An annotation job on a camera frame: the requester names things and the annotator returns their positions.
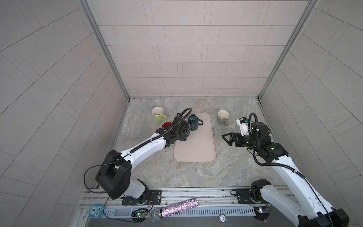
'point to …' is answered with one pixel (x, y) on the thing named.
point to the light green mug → (157, 112)
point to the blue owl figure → (96, 211)
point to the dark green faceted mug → (194, 120)
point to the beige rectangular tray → (199, 146)
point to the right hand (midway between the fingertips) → (227, 136)
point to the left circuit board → (139, 214)
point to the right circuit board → (262, 212)
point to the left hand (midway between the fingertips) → (183, 131)
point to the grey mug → (223, 116)
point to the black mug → (185, 125)
